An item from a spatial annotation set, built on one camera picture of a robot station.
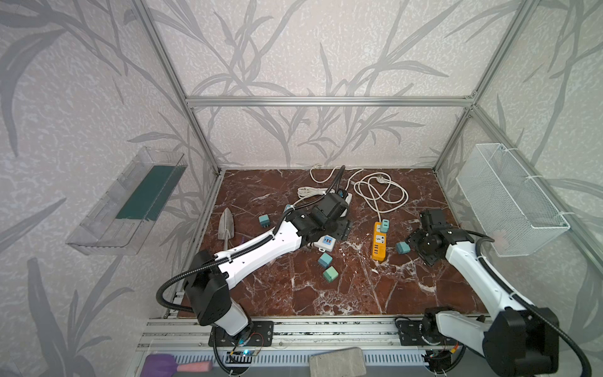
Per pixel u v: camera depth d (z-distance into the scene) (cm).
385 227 91
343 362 67
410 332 73
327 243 91
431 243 60
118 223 64
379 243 92
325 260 88
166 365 70
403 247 90
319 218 58
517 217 62
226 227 99
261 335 72
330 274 84
